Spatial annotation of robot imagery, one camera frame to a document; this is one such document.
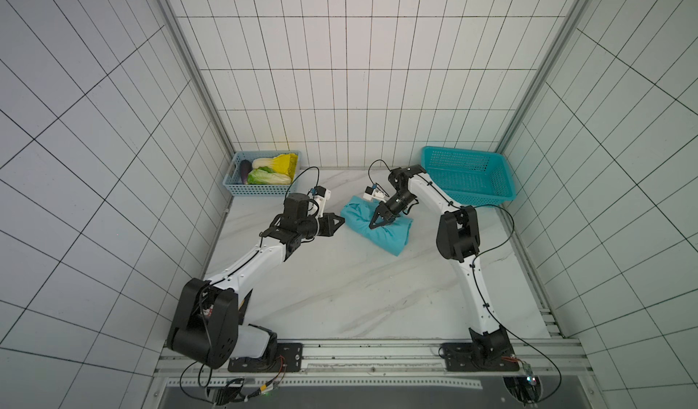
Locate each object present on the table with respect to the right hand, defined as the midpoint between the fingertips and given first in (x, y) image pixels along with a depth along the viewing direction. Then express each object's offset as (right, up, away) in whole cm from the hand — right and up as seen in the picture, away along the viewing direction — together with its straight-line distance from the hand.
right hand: (365, 227), depth 92 cm
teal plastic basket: (+48, +19, +26) cm, 58 cm away
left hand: (-8, +2, -9) cm, 12 cm away
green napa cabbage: (-39, +19, +15) cm, 46 cm away
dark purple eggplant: (-51, +23, +22) cm, 60 cm away
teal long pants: (+9, -3, -5) cm, 10 cm away
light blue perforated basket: (-34, +25, +18) cm, 46 cm away
